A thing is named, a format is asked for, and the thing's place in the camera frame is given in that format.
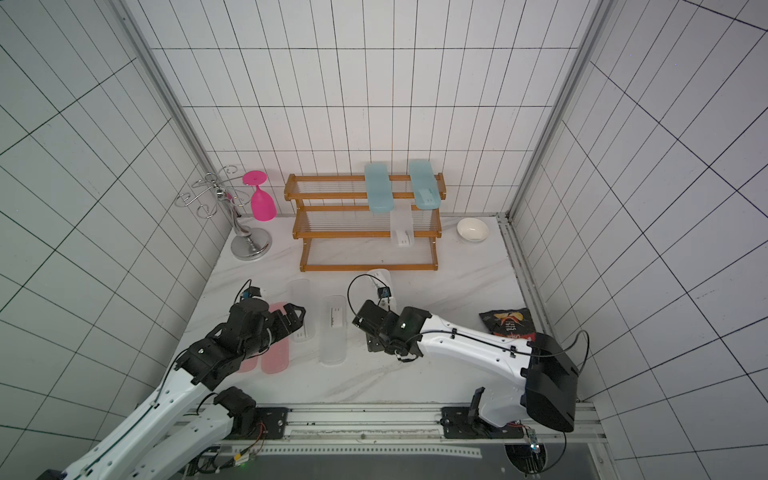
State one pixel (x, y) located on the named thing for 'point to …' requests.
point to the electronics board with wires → (534, 461)
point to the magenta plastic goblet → (262, 205)
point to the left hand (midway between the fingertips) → (291, 323)
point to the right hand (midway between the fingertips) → (374, 338)
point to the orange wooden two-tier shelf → (340, 233)
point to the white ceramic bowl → (472, 229)
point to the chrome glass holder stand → (248, 243)
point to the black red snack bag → (512, 323)
